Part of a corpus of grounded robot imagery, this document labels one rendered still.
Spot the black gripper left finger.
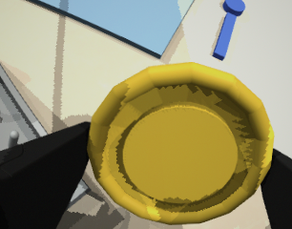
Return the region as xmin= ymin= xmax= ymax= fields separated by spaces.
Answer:
xmin=0 ymin=121 xmax=90 ymax=229

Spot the white dish rack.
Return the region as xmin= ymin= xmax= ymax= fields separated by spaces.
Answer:
xmin=0 ymin=64 xmax=90 ymax=211

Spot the yellow plate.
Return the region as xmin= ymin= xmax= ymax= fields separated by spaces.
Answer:
xmin=88 ymin=61 xmax=275 ymax=225

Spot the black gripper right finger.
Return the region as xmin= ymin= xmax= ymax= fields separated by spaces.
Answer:
xmin=261 ymin=148 xmax=292 ymax=229

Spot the light blue square mat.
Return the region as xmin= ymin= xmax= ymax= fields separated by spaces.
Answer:
xmin=31 ymin=0 xmax=195 ymax=58

